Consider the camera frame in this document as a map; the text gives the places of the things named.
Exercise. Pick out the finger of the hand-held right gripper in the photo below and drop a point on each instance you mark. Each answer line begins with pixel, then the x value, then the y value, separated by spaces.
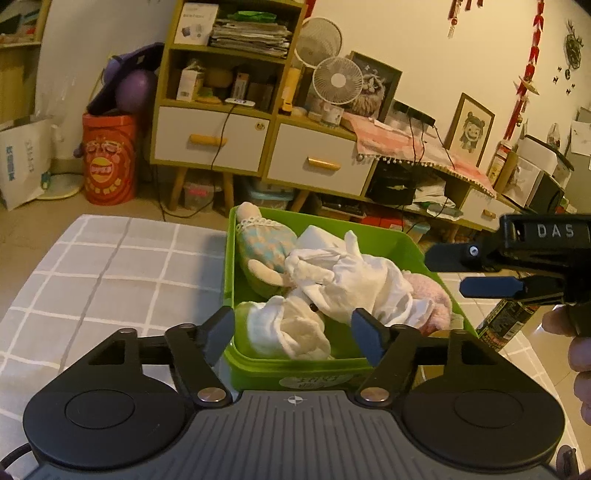
pixel 489 287
pixel 457 256

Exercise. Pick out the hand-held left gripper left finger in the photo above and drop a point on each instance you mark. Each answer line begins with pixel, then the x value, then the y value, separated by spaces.
pixel 219 334

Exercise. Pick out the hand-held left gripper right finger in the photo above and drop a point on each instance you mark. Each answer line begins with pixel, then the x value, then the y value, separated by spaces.
pixel 369 337

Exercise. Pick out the pink round plush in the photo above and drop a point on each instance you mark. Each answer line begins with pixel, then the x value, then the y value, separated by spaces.
pixel 429 290

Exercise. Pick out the green plastic bin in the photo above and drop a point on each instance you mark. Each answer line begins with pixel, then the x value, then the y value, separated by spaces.
pixel 258 369

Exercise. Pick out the white rabbit plush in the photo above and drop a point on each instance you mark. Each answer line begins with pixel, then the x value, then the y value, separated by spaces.
pixel 351 277

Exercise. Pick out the snowman plush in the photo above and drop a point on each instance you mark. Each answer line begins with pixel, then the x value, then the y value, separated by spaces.
pixel 300 332

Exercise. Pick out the bear doll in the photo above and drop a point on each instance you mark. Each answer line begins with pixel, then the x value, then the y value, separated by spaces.
pixel 265 244

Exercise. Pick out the person's right hand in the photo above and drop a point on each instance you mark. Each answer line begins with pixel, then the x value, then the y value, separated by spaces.
pixel 556 321

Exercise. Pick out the black drink can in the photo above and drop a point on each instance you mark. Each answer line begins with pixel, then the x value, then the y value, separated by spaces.
pixel 503 323

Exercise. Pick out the low wooden cabinet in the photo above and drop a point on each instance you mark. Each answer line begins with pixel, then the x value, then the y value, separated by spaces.
pixel 475 210

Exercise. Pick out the white countertop appliance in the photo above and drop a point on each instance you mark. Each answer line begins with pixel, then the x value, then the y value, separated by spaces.
pixel 535 170

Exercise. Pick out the black box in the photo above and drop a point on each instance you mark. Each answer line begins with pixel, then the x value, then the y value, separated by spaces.
pixel 392 187

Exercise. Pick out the yellow jar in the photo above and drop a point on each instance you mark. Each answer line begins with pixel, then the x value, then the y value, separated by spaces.
pixel 501 164

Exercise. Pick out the framed cartoon girl picture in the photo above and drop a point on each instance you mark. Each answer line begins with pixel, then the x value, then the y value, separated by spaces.
pixel 471 129

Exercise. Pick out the clear plastic storage box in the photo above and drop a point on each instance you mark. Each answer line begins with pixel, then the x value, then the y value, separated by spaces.
pixel 198 198

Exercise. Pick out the pink fringed cloth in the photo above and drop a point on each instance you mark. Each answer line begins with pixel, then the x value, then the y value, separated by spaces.
pixel 383 138

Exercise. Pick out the teal storage box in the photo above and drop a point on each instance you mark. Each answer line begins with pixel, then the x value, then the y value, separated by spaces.
pixel 268 198

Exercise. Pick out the black power strip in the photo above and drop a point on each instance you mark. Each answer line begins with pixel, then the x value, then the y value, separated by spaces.
pixel 415 114

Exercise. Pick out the framed cat picture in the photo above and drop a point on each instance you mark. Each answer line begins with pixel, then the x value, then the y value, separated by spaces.
pixel 374 87

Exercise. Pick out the wooden cabinet with white drawers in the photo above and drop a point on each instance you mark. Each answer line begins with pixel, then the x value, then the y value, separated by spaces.
pixel 207 134

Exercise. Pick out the red snack barrel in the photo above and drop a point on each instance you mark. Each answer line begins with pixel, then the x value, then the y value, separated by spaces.
pixel 108 161

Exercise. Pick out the white desk fan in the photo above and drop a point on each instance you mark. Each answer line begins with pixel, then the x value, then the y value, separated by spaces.
pixel 337 78
pixel 318 41

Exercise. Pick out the white round fan base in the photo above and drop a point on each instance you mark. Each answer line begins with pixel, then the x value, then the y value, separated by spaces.
pixel 60 187

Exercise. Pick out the red hanging decoration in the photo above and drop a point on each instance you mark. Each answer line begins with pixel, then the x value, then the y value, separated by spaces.
pixel 538 41

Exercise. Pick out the yellow flashlight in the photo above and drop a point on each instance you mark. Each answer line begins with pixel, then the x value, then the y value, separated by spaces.
pixel 290 90

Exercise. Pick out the small white carton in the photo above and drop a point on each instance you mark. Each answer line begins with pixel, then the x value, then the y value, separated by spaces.
pixel 189 85

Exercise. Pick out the purple ball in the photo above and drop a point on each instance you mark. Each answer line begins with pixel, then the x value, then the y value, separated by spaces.
pixel 136 90

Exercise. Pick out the white paper bag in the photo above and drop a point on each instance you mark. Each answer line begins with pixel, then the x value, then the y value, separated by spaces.
pixel 23 161

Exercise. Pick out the dark purple bag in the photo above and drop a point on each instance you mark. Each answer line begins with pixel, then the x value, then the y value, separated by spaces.
pixel 134 57

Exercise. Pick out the stack of papers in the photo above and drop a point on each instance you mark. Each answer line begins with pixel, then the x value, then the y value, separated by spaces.
pixel 249 39

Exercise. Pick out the white product box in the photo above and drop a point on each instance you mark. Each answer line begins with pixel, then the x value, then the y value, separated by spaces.
pixel 194 23

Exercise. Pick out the deer wall clock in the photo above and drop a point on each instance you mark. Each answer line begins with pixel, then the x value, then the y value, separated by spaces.
pixel 575 46

